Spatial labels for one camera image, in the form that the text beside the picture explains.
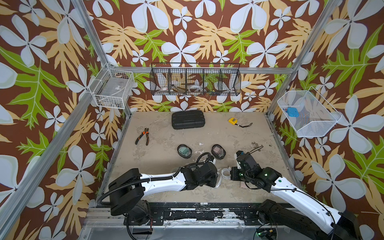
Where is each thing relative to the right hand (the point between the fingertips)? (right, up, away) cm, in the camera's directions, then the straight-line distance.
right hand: (227, 172), depth 80 cm
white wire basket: (-66, +47, +6) cm, 82 cm away
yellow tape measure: (+13, +30, +34) cm, 47 cm away
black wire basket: (-17, +57, +17) cm, 62 cm away
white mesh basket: (+45, +32, +2) cm, 55 cm away
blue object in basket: (+39, +33, +4) cm, 51 cm away
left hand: (-6, -2, -1) cm, 6 cm away
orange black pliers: (-53, +21, +27) cm, 63 cm away
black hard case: (-22, +31, +28) cm, 47 cm away
